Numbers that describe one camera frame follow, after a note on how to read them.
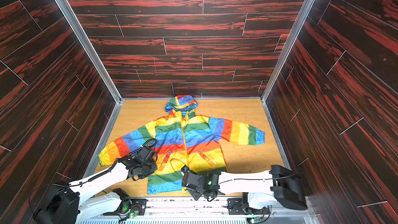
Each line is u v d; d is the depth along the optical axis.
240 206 0.73
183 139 0.96
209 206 0.75
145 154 0.68
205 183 0.56
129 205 0.72
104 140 1.01
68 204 0.40
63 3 0.72
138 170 0.63
